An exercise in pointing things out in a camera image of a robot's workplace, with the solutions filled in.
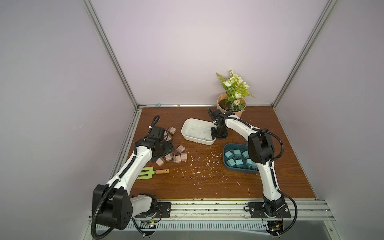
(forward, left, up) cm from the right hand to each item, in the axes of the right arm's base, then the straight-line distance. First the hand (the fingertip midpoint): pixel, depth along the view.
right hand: (214, 136), depth 98 cm
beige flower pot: (+14, -14, +14) cm, 25 cm away
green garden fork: (-24, +38, -2) cm, 45 cm away
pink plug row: (-18, +34, -1) cm, 38 cm away
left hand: (-14, +28, +7) cm, 32 cm away
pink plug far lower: (0, +31, -2) cm, 31 cm away
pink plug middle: (-9, +22, -2) cm, 24 cm away
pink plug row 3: (-15, +20, -1) cm, 24 cm away
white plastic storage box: (+7, +12, -4) cm, 14 cm away
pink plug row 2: (-16, +24, -2) cm, 29 cm away
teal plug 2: (-12, -14, -1) cm, 18 cm away
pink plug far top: (+6, +30, -1) cm, 31 cm away
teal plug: (-13, -8, -1) cm, 15 cm away
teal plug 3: (-17, -9, -2) cm, 20 cm away
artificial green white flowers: (+17, -13, +24) cm, 33 cm away
